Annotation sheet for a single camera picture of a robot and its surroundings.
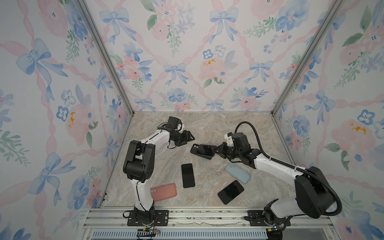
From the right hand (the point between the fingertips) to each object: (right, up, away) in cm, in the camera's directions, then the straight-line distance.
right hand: (212, 149), depth 85 cm
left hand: (-11, +5, +10) cm, 16 cm away
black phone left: (-14, -17, +5) cm, 22 cm away
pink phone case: (-27, -24, -2) cm, 36 cm away
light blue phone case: (+16, -15, +6) cm, 23 cm away
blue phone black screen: (-2, -4, +14) cm, 15 cm away
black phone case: (-10, -2, +15) cm, 18 cm away
